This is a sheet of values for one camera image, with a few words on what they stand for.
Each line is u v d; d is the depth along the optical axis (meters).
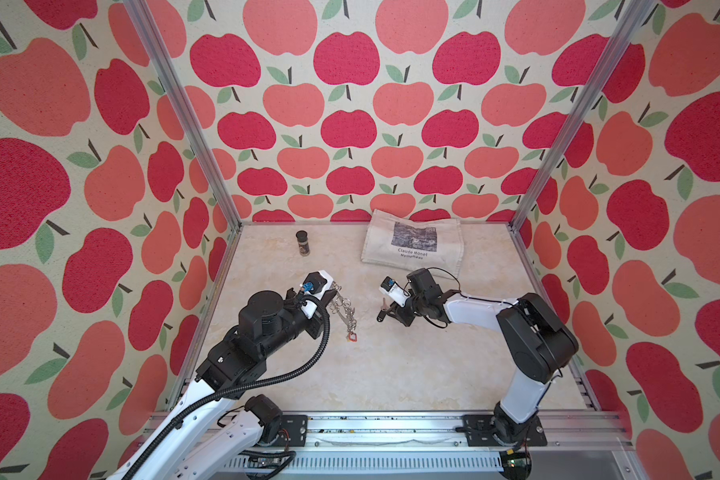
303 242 1.07
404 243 1.05
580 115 0.87
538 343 0.48
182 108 0.86
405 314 0.84
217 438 0.57
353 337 0.73
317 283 0.52
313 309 0.51
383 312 0.95
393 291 0.84
